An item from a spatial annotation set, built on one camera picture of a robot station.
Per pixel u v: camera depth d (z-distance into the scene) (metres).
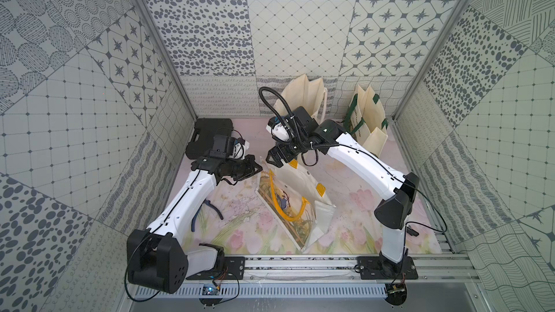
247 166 0.70
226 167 0.60
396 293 0.73
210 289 0.72
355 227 0.84
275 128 0.67
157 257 0.39
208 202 0.89
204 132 1.08
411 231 0.82
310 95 1.03
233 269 0.74
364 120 0.88
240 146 0.68
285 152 0.66
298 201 0.71
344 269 0.76
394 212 0.55
